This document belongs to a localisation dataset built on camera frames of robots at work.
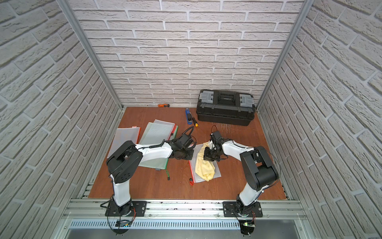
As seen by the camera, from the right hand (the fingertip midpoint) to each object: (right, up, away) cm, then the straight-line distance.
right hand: (206, 158), depth 92 cm
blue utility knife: (-12, +27, +20) cm, 35 cm away
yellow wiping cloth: (-1, -4, -6) cm, 7 cm away
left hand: (-8, +2, +1) cm, 8 cm away
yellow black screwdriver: (-7, +23, +18) cm, 30 cm away
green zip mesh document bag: (-30, -2, -5) cm, 30 cm away
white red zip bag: (-34, +16, +12) cm, 40 cm away
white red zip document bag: (-6, -9, -8) cm, 14 cm away
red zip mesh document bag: (-59, +13, +12) cm, 62 cm away
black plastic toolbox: (+14, +33, +6) cm, 36 cm away
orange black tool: (-34, +36, +30) cm, 58 cm away
